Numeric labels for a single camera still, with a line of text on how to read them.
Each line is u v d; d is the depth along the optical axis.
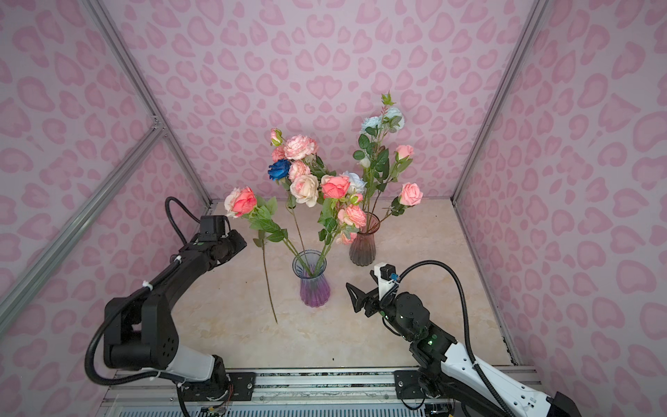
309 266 0.79
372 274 0.76
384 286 0.64
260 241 1.06
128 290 0.82
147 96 0.85
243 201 0.61
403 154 0.78
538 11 0.69
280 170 0.70
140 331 0.43
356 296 0.66
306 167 0.67
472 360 0.52
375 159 0.80
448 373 0.54
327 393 0.73
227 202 0.65
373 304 0.64
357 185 0.65
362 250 1.04
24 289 0.52
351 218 0.61
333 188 0.62
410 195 0.62
